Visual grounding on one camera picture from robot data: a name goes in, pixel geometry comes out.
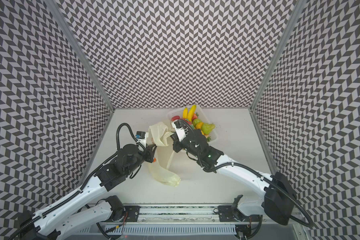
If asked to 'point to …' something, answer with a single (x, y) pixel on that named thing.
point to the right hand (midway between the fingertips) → (170, 137)
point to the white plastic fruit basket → (178, 112)
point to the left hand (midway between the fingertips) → (155, 145)
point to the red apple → (175, 118)
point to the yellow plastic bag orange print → (158, 135)
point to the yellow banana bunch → (188, 114)
